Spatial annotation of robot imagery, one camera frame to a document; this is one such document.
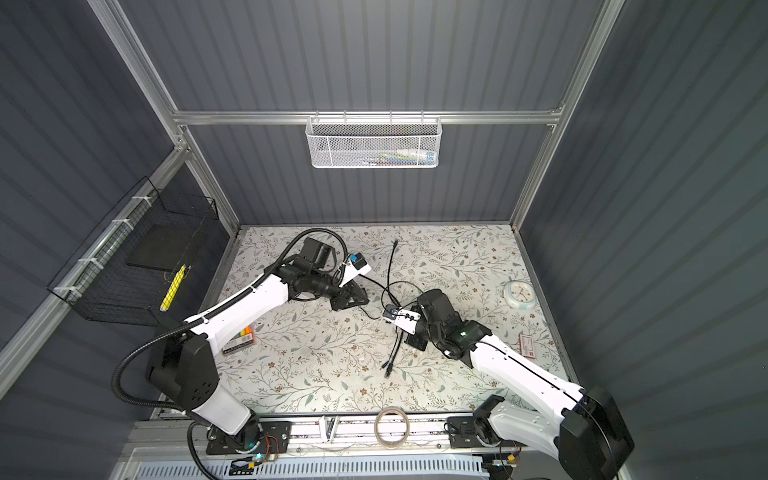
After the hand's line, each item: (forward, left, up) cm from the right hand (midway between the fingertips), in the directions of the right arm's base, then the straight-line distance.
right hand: (405, 321), depth 81 cm
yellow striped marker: (+1, +55, +18) cm, 57 cm away
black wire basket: (-2, +67, +22) cm, 71 cm away
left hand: (+5, +11, +4) cm, 13 cm away
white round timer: (+15, -38, -10) cm, 42 cm away
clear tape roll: (-27, +7, -11) cm, 30 cm away
